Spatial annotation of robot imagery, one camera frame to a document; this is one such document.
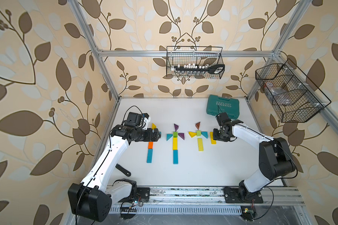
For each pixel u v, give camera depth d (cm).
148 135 68
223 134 75
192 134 96
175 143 94
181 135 97
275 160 46
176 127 100
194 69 82
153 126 102
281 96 70
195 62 97
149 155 89
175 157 88
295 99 72
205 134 96
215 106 111
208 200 74
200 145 94
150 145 94
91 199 38
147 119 72
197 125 102
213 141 94
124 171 83
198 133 97
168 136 96
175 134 98
